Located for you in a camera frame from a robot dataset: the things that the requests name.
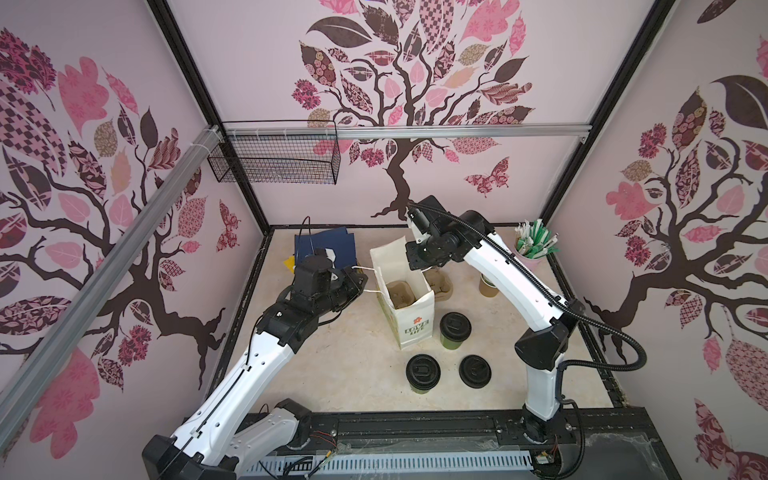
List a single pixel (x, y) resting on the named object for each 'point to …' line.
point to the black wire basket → (276, 160)
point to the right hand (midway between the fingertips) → (413, 255)
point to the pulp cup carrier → (401, 294)
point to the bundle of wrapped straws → (535, 240)
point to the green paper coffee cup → (449, 344)
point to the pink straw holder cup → (529, 264)
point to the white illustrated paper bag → (412, 324)
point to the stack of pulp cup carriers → (440, 283)
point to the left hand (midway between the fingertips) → (371, 281)
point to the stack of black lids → (474, 372)
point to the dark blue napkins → (341, 242)
